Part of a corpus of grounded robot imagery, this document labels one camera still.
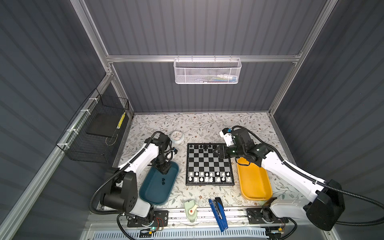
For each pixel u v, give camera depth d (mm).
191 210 690
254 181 871
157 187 825
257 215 731
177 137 1025
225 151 679
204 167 898
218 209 768
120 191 428
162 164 741
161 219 724
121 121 798
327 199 398
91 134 730
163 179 863
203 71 1238
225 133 708
